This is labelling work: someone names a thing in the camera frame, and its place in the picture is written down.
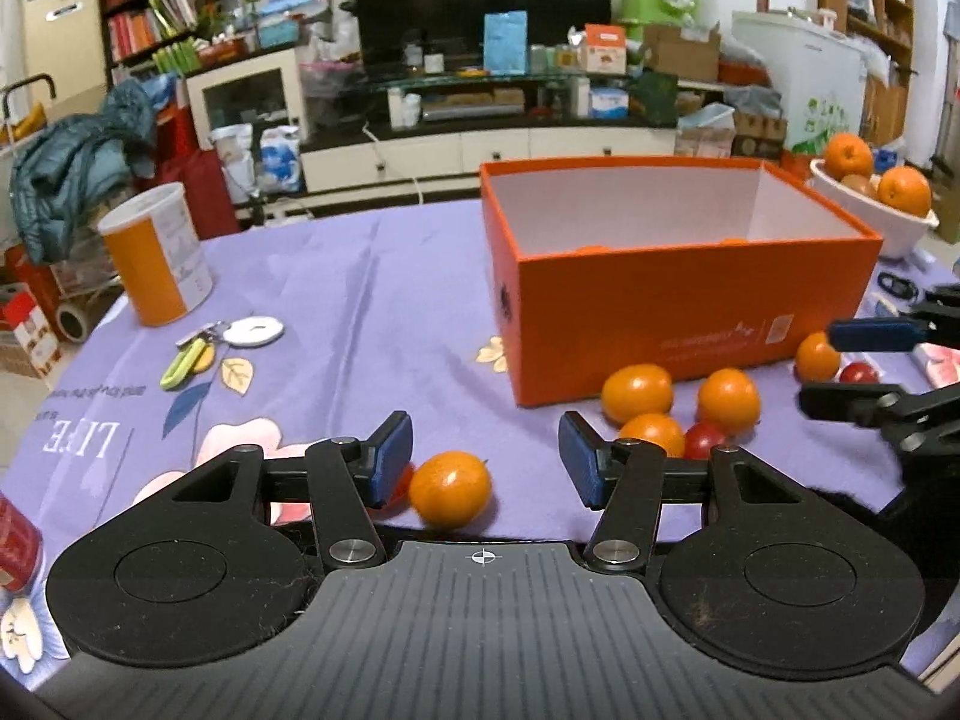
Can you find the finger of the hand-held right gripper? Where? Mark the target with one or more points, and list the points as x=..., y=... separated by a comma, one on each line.
x=840, y=399
x=870, y=335

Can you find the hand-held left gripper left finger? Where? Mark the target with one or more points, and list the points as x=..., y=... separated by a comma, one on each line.
x=390, y=457

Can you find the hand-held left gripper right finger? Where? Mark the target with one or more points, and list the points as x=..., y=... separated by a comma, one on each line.
x=577, y=457

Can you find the red cherry tomato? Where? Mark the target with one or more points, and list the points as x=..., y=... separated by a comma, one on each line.
x=859, y=373
x=405, y=489
x=705, y=440

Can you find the orange cardboard box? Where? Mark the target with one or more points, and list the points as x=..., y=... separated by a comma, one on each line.
x=637, y=315

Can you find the white plastic fruit bowl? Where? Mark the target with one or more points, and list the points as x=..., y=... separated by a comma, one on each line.
x=877, y=225

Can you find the orange in white bowl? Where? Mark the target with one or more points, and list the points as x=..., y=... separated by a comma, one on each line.
x=847, y=156
x=904, y=191

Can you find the brown-red fruit in bowl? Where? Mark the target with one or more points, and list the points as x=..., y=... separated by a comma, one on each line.
x=859, y=186

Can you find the purple floral tablecloth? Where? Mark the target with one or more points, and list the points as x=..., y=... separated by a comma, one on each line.
x=337, y=277

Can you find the white round tag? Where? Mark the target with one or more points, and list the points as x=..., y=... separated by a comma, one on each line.
x=240, y=334

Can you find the stack of brown cartons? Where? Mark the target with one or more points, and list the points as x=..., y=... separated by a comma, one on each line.
x=759, y=136

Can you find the white chest freezer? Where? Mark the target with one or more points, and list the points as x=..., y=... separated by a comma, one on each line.
x=810, y=90

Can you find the pink pack with lid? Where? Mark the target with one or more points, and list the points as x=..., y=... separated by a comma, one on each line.
x=705, y=136

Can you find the white power strip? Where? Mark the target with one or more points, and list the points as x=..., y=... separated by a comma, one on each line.
x=281, y=211

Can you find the orange and white canister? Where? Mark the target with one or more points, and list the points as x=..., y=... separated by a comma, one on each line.
x=154, y=270

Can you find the blue and white plastic pack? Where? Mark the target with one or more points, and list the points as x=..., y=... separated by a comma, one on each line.
x=281, y=161

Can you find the white television stand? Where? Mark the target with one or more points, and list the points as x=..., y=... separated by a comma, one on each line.
x=487, y=150

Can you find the dark green bag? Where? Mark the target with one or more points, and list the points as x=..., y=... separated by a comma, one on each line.
x=652, y=99

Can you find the red shopping bag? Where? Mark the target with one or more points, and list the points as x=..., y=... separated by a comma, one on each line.
x=202, y=195

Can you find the brown cardboard box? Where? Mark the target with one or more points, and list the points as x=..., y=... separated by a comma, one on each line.
x=682, y=56

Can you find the white plastic bag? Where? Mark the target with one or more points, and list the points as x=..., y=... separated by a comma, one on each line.
x=234, y=157

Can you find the wooden bookshelf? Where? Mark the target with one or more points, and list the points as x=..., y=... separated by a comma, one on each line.
x=825, y=0

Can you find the shopping trolley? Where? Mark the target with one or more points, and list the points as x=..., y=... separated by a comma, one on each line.
x=71, y=321

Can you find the white bottle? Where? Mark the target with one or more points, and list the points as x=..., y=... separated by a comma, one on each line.
x=401, y=109

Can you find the blue and white tissue box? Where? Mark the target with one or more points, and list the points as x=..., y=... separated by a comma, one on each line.
x=609, y=103

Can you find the red carton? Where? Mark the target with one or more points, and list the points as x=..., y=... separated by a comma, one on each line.
x=30, y=334

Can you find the red soda can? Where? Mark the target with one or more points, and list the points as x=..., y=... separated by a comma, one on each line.
x=15, y=547

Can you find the orange and white carton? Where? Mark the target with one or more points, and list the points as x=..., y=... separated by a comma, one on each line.
x=604, y=52

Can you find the clear plastic bag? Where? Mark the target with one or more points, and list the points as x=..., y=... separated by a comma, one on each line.
x=330, y=67

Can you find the white cabinet with glass door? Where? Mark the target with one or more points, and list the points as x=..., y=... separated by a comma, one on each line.
x=196, y=105

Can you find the blue paper bag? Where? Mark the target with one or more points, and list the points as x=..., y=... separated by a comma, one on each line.
x=505, y=43

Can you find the blue down jacket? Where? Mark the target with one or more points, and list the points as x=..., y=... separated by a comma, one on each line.
x=67, y=165

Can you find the teal tissue box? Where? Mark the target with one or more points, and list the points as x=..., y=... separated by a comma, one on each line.
x=277, y=35

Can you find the dark bookshelf with books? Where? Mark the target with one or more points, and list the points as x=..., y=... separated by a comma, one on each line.
x=150, y=15

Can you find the cream standing air conditioner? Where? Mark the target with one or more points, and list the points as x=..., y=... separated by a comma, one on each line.
x=64, y=37

